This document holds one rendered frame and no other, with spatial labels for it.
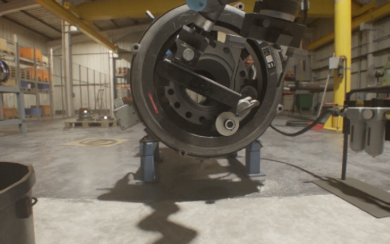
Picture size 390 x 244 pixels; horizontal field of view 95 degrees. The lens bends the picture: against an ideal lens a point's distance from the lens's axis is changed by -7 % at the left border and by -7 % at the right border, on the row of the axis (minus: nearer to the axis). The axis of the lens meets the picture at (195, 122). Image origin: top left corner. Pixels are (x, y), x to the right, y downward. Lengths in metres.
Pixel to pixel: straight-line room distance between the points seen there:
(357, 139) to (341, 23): 3.56
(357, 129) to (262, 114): 0.53
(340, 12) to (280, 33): 4.30
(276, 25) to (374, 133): 0.87
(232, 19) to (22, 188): 0.94
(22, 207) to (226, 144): 0.76
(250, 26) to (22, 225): 0.54
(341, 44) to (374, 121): 3.42
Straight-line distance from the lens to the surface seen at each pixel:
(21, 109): 4.91
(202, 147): 0.91
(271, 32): 0.47
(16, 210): 0.40
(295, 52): 0.53
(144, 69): 0.91
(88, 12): 14.17
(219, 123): 0.90
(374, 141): 1.23
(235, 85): 1.07
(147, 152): 1.27
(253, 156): 1.38
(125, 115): 0.94
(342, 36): 4.59
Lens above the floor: 0.48
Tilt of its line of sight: 5 degrees down
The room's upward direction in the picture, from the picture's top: 1 degrees counter-clockwise
